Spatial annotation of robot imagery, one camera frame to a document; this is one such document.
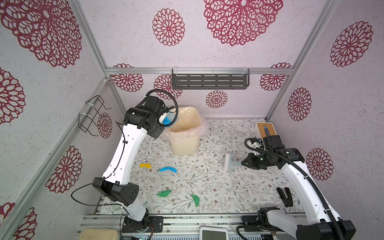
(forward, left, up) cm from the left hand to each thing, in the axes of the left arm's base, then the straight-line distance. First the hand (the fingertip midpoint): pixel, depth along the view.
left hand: (150, 131), depth 73 cm
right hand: (-11, -46, -11) cm, 49 cm away
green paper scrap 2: (-24, -23, -28) cm, 44 cm away
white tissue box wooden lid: (+23, -73, -27) cm, 81 cm away
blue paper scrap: (-5, -6, -29) cm, 30 cm away
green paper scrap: (-20, -5, -30) cm, 36 cm away
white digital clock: (-39, -30, -26) cm, 56 cm away
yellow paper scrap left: (-3, +8, -30) cm, 31 cm away
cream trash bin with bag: (+2, -17, -5) cm, 18 cm away
